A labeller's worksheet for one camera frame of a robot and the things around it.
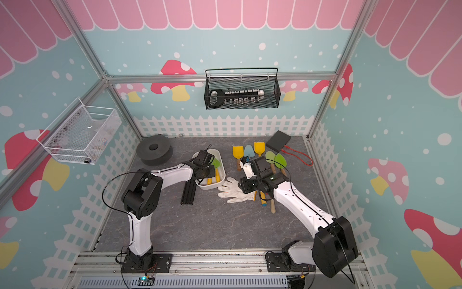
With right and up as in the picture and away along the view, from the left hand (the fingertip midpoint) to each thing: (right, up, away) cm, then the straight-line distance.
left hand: (211, 173), depth 101 cm
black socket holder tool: (+5, +39, -12) cm, 41 cm away
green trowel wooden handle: (+40, +8, +8) cm, 42 cm away
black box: (+41, +20, +18) cm, 49 cm away
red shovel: (+32, -15, -13) cm, 37 cm away
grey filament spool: (-35, +13, +5) cm, 38 cm away
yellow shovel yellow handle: (+29, +15, +12) cm, 35 cm away
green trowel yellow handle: (+3, -1, -2) cm, 4 cm away
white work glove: (+12, -9, -6) cm, 16 cm away
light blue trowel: (+22, +13, +12) cm, 28 cm away
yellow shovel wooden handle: (+15, +4, +3) cm, 16 cm away
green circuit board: (-23, -41, -28) cm, 55 cm away
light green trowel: (+35, +11, +11) cm, 38 cm away
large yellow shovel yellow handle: (+28, -11, -9) cm, 31 cm away
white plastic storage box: (-3, -4, -13) cm, 13 cm away
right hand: (+17, -2, -18) cm, 25 cm away
